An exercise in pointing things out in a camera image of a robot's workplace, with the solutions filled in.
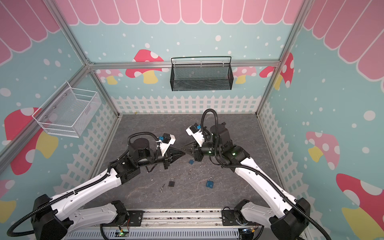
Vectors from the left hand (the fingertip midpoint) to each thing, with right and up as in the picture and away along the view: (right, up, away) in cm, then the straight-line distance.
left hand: (183, 156), depth 68 cm
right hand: (0, +3, -2) cm, 4 cm away
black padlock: (-8, -19, +19) cm, 28 cm away
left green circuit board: (-32, -39, +5) cm, 51 cm away
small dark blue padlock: (+3, -8, +27) cm, 28 cm away
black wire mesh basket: (+9, +45, +25) cm, 52 cm away
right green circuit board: (+31, -37, +5) cm, 49 cm away
